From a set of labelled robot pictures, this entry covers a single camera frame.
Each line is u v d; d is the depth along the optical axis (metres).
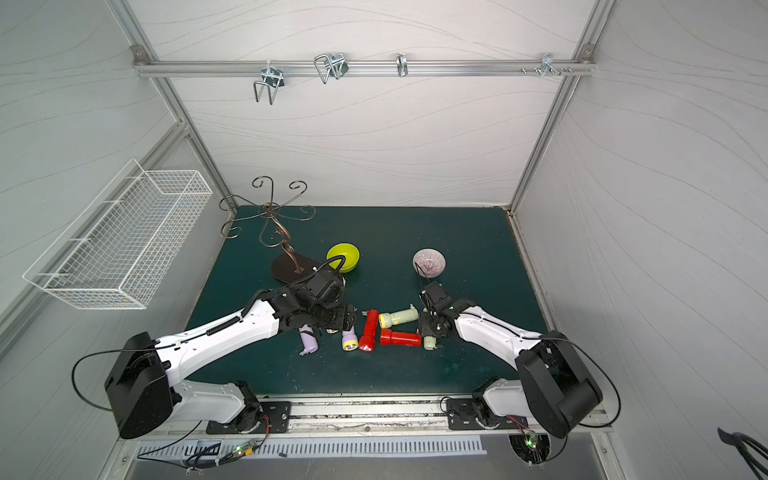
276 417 0.74
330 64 0.77
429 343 0.84
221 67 0.76
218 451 0.71
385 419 0.75
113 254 0.67
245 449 0.69
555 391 0.42
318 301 0.62
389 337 0.84
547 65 0.76
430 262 1.01
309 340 0.84
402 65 0.78
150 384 0.39
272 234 0.84
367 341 0.84
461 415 0.74
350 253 1.03
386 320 0.88
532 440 0.72
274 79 0.78
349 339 0.84
